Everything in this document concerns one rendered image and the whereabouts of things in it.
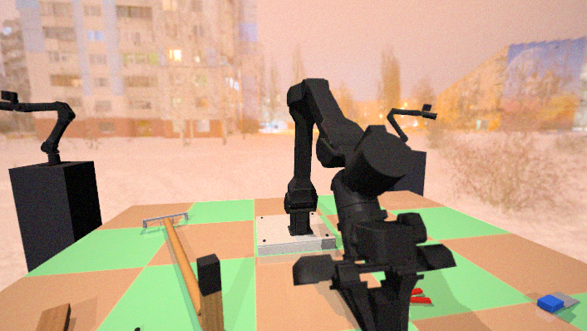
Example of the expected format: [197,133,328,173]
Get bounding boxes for red-handled pliers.
[410,288,432,304]

